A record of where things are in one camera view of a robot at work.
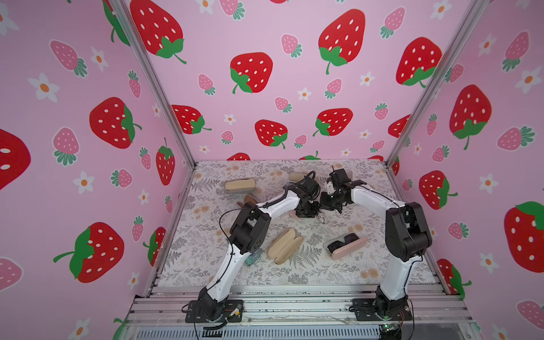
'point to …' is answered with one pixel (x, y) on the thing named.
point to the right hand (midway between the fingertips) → (322, 204)
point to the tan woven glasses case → (285, 246)
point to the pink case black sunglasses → (339, 246)
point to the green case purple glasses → (253, 258)
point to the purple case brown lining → (247, 198)
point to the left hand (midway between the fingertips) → (319, 216)
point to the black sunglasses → (348, 238)
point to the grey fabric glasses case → (245, 186)
